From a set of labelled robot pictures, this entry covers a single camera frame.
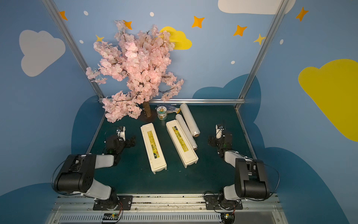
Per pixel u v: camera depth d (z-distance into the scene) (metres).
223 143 0.73
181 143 0.89
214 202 0.74
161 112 1.07
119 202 0.73
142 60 0.60
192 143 0.94
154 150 0.86
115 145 0.74
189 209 0.74
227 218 0.73
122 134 0.84
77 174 0.45
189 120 1.07
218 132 0.82
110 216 0.73
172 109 1.19
